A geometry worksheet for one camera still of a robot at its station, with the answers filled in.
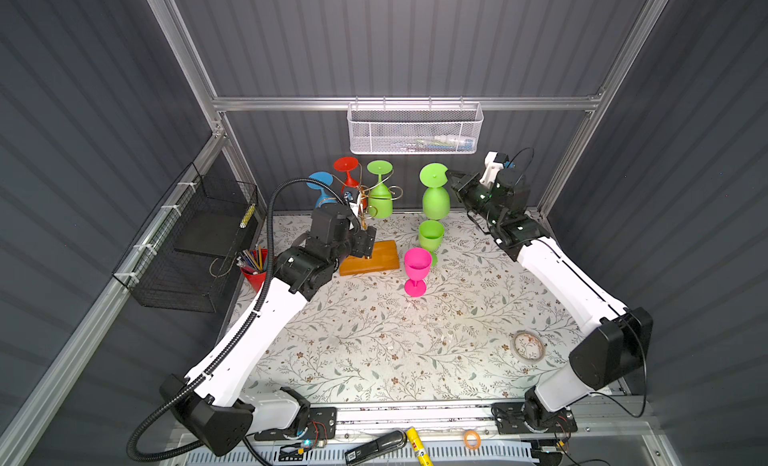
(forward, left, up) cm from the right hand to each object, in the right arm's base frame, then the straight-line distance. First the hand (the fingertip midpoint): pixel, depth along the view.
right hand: (446, 172), depth 72 cm
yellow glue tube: (-52, +8, -39) cm, 66 cm away
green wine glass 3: (+1, +2, -11) cm, 11 cm away
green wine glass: (+4, +1, -28) cm, 29 cm away
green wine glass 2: (+9, +17, -18) cm, 26 cm away
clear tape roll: (-27, -26, -42) cm, 57 cm away
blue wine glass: (+9, +33, -8) cm, 35 cm away
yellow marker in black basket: (0, +55, -14) cm, 57 cm away
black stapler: (-52, +15, -37) cm, 65 cm away
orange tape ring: (-49, -6, -41) cm, 64 cm away
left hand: (-11, +23, -6) cm, 26 cm away
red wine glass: (+15, +27, -8) cm, 32 cm away
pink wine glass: (-10, +7, -26) cm, 29 cm away
